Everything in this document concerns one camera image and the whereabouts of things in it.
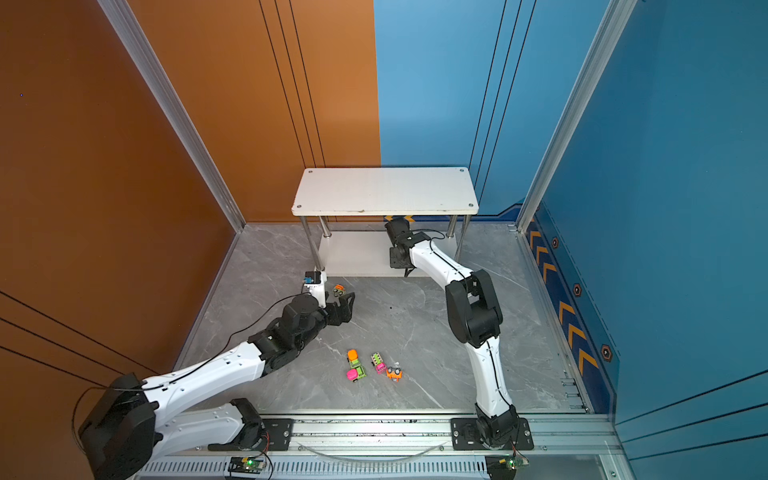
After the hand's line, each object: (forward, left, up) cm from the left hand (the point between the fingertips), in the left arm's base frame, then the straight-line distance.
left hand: (344, 292), depth 81 cm
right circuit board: (-37, -40, -17) cm, 57 cm away
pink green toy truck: (-17, -4, -14) cm, 23 cm away
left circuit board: (-38, +21, -18) cm, 46 cm away
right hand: (+19, -16, -9) cm, 27 cm away
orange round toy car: (-17, -14, -14) cm, 26 cm away
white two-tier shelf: (+14, -1, +17) cm, 22 cm away
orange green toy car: (-13, -3, -14) cm, 19 cm away
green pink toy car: (-14, -9, -13) cm, 21 cm away
